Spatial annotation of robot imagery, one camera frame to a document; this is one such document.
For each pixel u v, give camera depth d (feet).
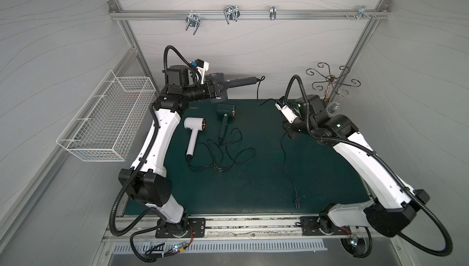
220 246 2.30
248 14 2.56
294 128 2.03
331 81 2.84
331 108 2.94
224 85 2.22
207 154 3.21
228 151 3.20
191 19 2.57
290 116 2.02
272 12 2.57
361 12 2.51
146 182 1.35
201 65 2.12
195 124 3.33
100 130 2.20
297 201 2.61
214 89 2.05
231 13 2.51
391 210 1.32
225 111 3.52
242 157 3.10
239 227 2.47
